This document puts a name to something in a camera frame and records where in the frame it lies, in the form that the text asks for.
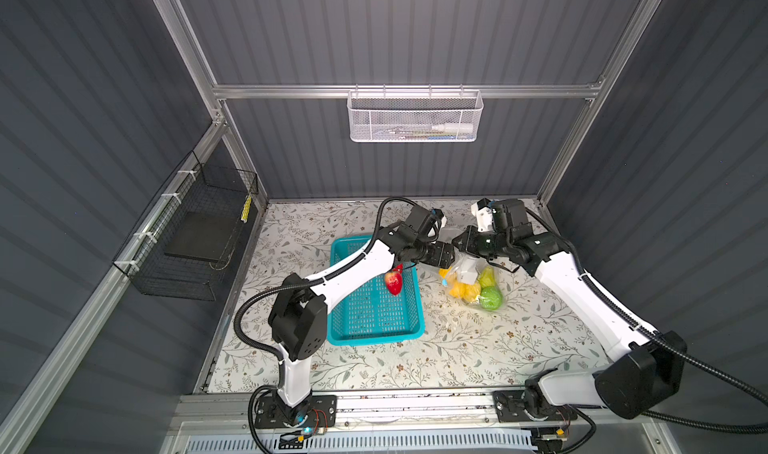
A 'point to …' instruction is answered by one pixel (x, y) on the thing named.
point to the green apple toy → (491, 298)
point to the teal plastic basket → (371, 314)
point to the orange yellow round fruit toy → (456, 290)
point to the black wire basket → (197, 187)
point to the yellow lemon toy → (443, 271)
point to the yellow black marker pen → (246, 209)
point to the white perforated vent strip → (474, 443)
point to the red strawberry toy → (394, 279)
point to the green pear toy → (487, 279)
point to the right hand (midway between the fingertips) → (455, 242)
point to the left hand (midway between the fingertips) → (446, 252)
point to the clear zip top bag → (472, 279)
